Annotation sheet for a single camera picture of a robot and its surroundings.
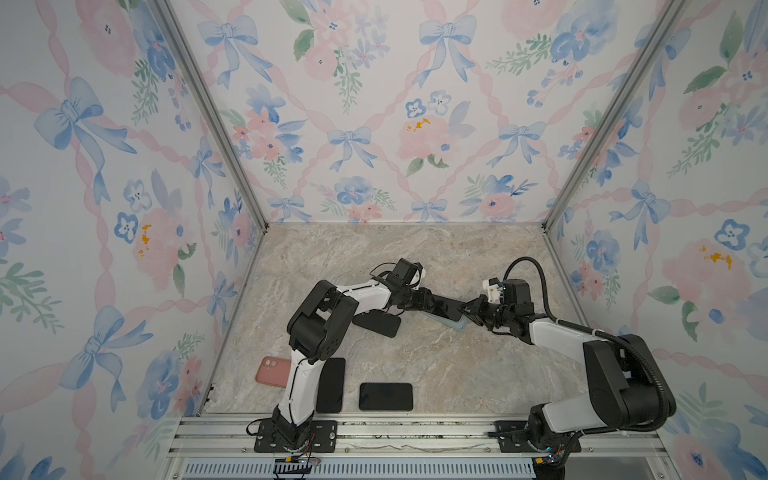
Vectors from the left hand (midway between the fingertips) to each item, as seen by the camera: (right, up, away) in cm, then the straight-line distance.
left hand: (434, 302), depth 95 cm
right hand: (+6, -1, -4) cm, 8 cm away
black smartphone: (-30, -21, -13) cm, 39 cm away
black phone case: (-18, -6, 0) cm, 19 cm away
